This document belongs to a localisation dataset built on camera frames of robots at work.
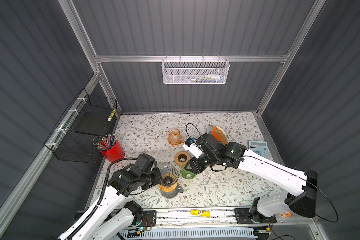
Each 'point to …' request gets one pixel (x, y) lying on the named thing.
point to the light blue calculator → (260, 147)
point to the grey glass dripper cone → (169, 175)
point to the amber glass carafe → (174, 137)
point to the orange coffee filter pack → (219, 134)
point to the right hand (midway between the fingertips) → (188, 167)
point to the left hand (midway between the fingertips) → (163, 177)
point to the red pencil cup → (112, 149)
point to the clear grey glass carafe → (172, 194)
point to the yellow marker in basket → (111, 115)
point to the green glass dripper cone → (186, 174)
